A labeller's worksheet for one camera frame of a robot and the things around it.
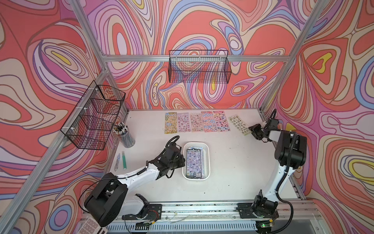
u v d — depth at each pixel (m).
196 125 1.11
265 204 0.65
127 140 0.93
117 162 0.91
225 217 0.72
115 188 0.42
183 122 1.11
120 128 0.88
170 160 0.67
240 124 1.11
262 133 0.84
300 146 0.56
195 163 0.88
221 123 1.11
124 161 0.91
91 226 0.68
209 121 1.12
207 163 0.86
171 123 1.11
